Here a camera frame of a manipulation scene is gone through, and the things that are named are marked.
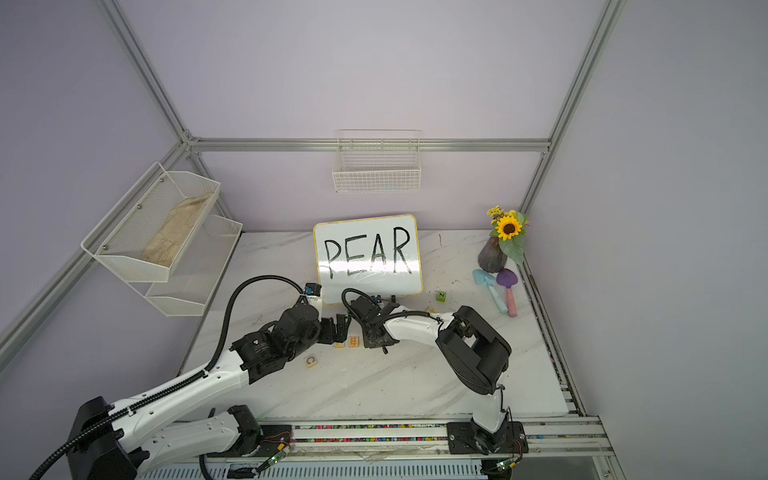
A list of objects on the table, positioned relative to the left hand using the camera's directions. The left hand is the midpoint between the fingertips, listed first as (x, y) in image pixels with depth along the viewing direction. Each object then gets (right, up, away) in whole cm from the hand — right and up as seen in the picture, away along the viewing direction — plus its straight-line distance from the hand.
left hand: (334, 320), depth 79 cm
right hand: (+9, -9, +12) cm, 18 cm away
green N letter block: (+32, +4, +21) cm, 39 cm away
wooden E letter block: (+5, -7, +3) cm, 9 cm away
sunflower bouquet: (+52, +26, +11) cm, 59 cm away
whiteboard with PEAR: (+11, +18, +19) cm, 28 cm away
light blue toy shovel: (+50, +9, +25) cm, 56 cm away
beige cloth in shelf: (-44, +23, -1) cm, 49 cm away
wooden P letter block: (+3, -4, -9) cm, 10 cm away
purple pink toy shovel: (+57, +10, +25) cm, 63 cm away
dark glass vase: (+52, +17, +28) cm, 61 cm away
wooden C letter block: (-8, -13, +6) cm, 17 cm away
